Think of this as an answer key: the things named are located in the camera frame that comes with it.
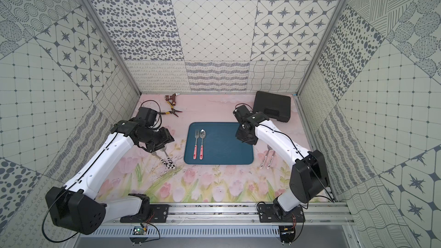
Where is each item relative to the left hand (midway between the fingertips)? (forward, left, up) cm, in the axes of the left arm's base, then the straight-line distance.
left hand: (170, 138), depth 78 cm
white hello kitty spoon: (0, -47, -18) cm, 50 cm away
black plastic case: (+36, -59, -17) cm, 71 cm away
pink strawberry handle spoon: (+12, -12, -16) cm, 23 cm away
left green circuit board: (-34, +10, -19) cm, 40 cm away
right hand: (+3, -35, -6) cm, 36 cm away
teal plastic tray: (+5, -23, -15) cm, 28 cm away
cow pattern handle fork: (-4, +7, -16) cm, 18 cm away
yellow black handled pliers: (+30, +10, -16) cm, 36 cm away
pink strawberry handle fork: (+3, -9, -17) cm, 19 cm away
